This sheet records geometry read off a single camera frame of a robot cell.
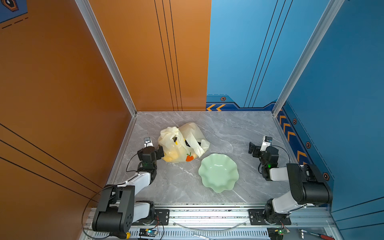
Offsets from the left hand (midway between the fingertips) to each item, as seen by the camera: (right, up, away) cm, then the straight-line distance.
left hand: (151, 145), depth 90 cm
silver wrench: (+30, -40, -21) cm, 54 cm away
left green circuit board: (+4, -39, -19) cm, 44 cm away
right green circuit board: (+67, -38, -21) cm, 80 cm away
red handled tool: (+84, -38, -22) cm, 95 cm away
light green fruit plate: (+41, -16, -1) cm, 44 cm away
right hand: (+66, +1, +3) cm, 66 cm away
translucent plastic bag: (+21, +2, -12) cm, 24 cm away
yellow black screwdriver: (-4, -38, -22) cm, 44 cm away
